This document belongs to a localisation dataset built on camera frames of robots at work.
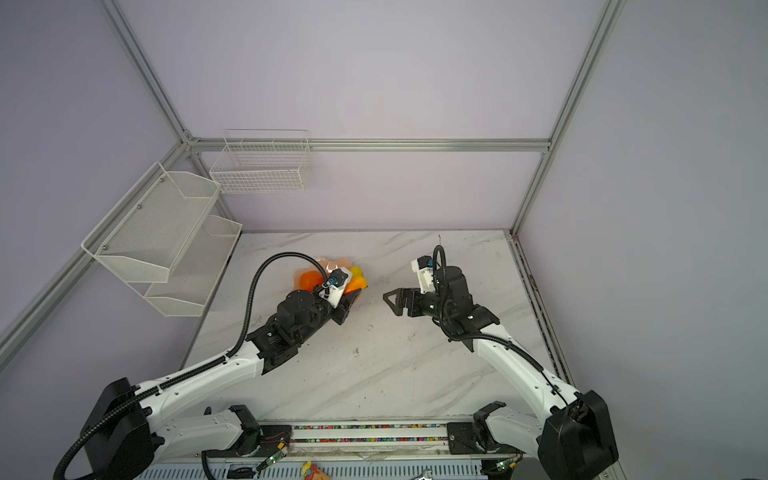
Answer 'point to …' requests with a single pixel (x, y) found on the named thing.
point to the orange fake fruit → (311, 279)
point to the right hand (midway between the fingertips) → (394, 295)
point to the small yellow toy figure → (311, 472)
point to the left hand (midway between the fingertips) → (351, 285)
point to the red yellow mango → (355, 284)
